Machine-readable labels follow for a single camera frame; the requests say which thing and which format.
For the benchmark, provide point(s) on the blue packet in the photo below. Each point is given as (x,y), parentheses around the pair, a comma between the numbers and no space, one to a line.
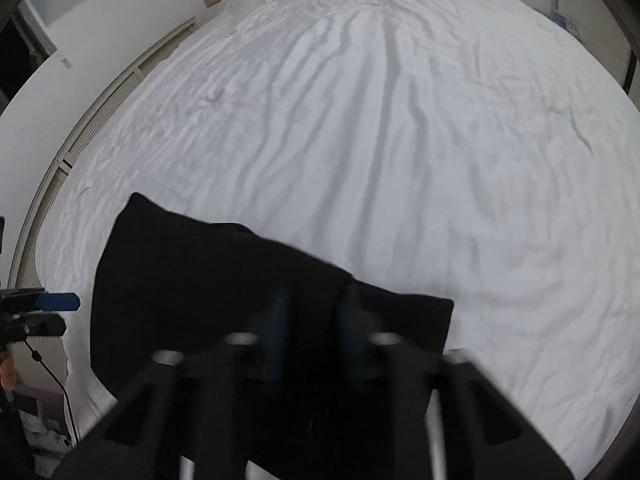
(567,22)

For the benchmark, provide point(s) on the black pants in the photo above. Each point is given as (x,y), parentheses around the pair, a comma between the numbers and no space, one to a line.
(175,270)

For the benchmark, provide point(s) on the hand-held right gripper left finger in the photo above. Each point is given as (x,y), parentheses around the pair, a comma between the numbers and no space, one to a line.
(210,390)

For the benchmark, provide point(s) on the beige wall switch plate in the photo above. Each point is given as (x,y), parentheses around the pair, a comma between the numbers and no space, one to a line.
(214,0)

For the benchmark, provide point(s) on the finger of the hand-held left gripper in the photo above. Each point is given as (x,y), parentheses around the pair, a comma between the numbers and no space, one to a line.
(57,301)
(42,326)

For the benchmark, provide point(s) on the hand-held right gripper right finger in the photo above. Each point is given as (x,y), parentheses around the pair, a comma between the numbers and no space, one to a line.
(450,410)

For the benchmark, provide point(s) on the person's left hand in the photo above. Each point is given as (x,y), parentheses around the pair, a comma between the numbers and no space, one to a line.
(7,375)

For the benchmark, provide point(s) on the window frame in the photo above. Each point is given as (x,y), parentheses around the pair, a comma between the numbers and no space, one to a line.
(37,30)

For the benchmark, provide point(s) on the bed with white duvet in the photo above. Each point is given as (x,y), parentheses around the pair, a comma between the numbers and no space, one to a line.
(375,160)

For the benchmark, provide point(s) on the white wardrobe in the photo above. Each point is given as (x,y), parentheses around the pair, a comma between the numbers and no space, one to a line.
(595,10)

